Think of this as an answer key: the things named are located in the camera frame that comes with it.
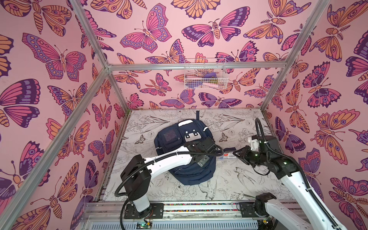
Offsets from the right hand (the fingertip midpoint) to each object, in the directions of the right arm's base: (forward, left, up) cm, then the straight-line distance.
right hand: (234, 152), depth 73 cm
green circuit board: (-30, +46, -22) cm, 59 cm away
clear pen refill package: (-1, +3, -2) cm, 4 cm away
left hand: (+3, +16, -9) cm, 19 cm away
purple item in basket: (+49, +10, +14) cm, 52 cm away
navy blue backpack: (+17, +34, -13) cm, 40 cm away
